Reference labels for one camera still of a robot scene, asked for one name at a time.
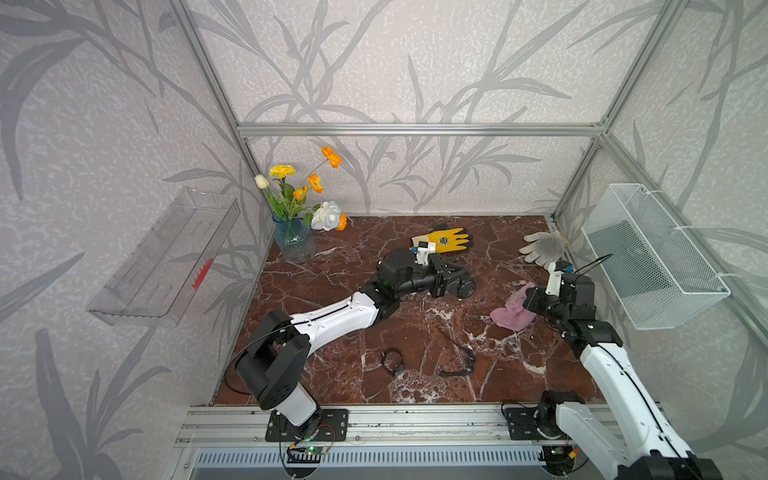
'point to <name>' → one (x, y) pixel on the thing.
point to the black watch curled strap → (393, 360)
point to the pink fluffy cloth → (515, 315)
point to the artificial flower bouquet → (291, 203)
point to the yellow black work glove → (444, 240)
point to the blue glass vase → (295, 239)
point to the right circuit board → (559, 459)
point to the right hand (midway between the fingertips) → (526, 288)
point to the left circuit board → (304, 455)
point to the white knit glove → (547, 248)
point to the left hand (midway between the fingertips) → (471, 273)
